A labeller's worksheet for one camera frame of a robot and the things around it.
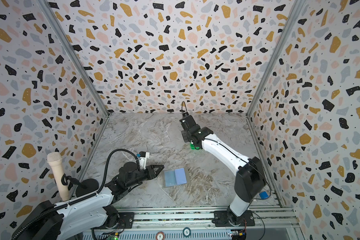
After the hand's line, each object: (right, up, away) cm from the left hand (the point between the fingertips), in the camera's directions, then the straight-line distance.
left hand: (165, 165), depth 78 cm
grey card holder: (+11, -9, +11) cm, 18 cm away
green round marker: (+11, -30, -7) cm, 33 cm away
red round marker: (-1, -30, -9) cm, 31 cm away
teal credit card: (+1, -10, +10) cm, 14 cm away
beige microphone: (-43, +7, -16) cm, 46 cm away
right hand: (+13, +20, +6) cm, 24 cm away
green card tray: (+15, +7, +25) cm, 30 cm away
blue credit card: (+7, -9, +12) cm, 17 cm away
